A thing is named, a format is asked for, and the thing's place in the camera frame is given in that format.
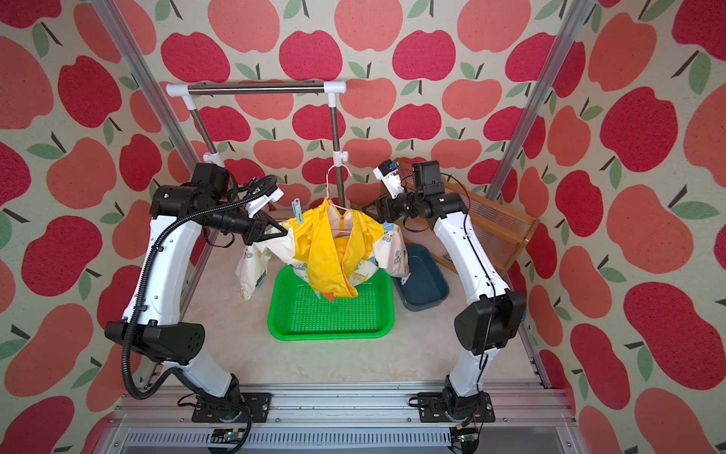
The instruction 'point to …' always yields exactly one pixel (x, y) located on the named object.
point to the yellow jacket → (335, 243)
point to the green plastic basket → (296, 312)
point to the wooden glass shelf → (504, 227)
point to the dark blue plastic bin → (426, 285)
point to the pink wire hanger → (326, 186)
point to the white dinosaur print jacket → (256, 255)
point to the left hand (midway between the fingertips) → (285, 234)
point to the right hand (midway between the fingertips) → (373, 209)
